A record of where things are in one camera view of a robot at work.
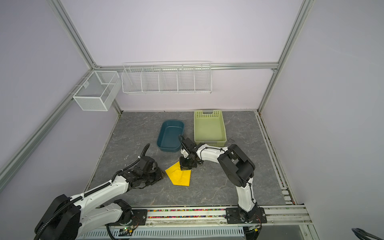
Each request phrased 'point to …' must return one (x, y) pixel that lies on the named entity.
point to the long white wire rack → (167, 77)
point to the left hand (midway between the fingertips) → (164, 177)
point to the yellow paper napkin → (177, 176)
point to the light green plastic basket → (209, 128)
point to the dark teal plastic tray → (168, 137)
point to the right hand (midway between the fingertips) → (181, 170)
